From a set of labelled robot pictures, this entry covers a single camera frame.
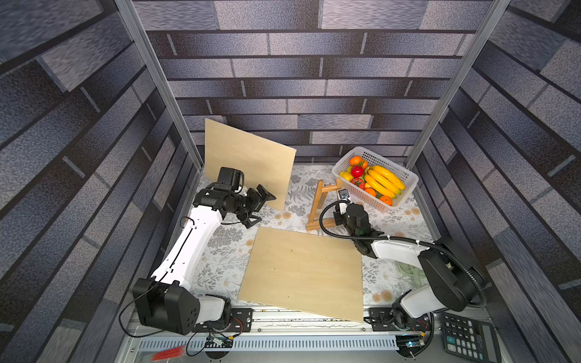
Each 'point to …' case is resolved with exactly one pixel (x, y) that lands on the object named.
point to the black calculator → (470, 339)
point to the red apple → (357, 171)
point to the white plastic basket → (409, 178)
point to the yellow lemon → (346, 175)
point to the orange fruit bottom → (383, 198)
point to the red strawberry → (358, 181)
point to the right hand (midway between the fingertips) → (340, 199)
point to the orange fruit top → (357, 160)
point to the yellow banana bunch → (383, 181)
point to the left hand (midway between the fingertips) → (271, 204)
